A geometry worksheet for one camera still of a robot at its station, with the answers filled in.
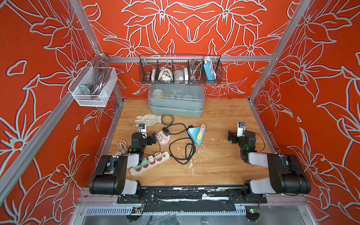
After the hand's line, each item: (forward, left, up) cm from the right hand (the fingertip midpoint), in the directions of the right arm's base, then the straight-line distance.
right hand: (234, 129), depth 92 cm
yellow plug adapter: (-7, +24, 0) cm, 25 cm away
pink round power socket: (-7, +49, -3) cm, 49 cm away
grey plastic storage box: (+18, +39, +9) cm, 44 cm away
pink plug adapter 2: (-1, +22, -1) cm, 22 cm away
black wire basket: (+34, +37, +24) cm, 55 cm away
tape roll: (+13, +47, -7) cm, 49 cm away
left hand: (-2, +58, -1) cm, 58 cm away
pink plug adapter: (+3, +21, -1) cm, 21 cm away
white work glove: (+12, +62, -7) cm, 63 cm away
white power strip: (-20, +49, -2) cm, 53 cm away
